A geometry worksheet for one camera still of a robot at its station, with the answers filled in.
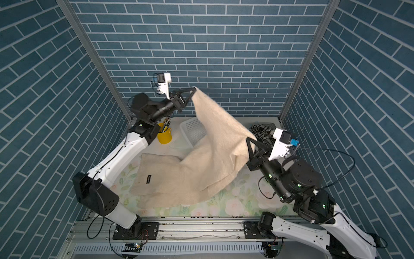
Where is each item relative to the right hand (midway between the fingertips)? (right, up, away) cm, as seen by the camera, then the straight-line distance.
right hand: (249, 141), depth 52 cm
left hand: (-16, +18, +8) cm, 25 cm away
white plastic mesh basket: (-27, +4, +60) cm, 66 cm away
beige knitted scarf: (-11, -11, +17) cm, 23 cm away
